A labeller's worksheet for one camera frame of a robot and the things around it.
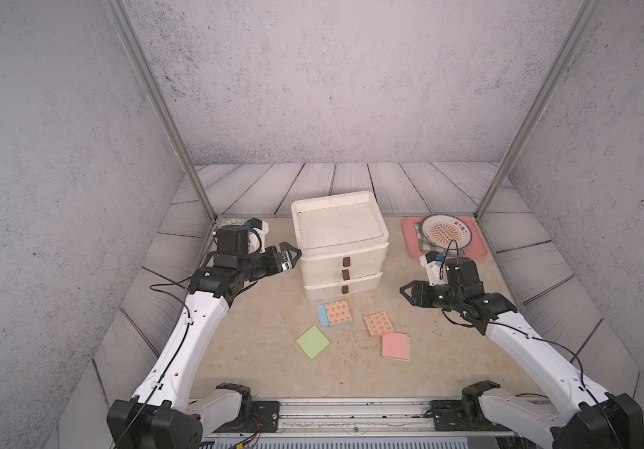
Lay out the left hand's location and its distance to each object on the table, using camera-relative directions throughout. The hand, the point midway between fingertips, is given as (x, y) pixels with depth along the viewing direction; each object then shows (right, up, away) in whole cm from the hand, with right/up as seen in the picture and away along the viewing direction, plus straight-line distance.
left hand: (294, 255), depth 74 cm
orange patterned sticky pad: (+12, -20, +17) cm, 29 cm away
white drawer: (+13, -3, +9) cm, 16 cm away
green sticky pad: (+30, -31, +8) cm, 44 cm away
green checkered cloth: (+46, +1, +35) cm, 57 cm away
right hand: (+31, -10, +5) cm, 33 cm away
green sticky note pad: (+4, -27, +13) cm, 31 cm away
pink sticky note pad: (+29, -28, +10) cm, 41 cm away
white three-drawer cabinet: (+13, +4, +9) cm, 16 cm away
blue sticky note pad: (+7, -21, +17) cm, 28 cm away
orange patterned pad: (+24, -22, +14) cm, 36 cm away
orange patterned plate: (+56, +7, +40) cm, 69 cm away
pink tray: (+67, +1, +37) cm, 76 cm away
